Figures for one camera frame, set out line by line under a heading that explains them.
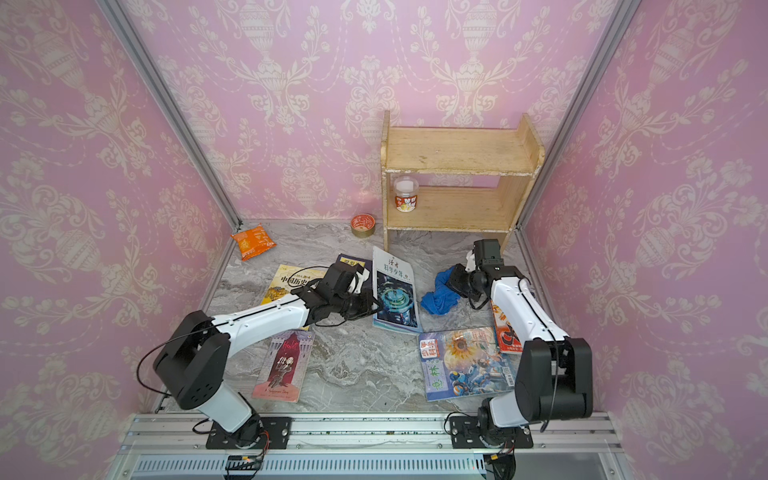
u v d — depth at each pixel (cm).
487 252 69
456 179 109
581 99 83
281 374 83
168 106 86
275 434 75
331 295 69
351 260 106
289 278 105
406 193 90
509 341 87
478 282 67
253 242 110
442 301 82
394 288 92
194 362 45
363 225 116
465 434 73
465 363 85
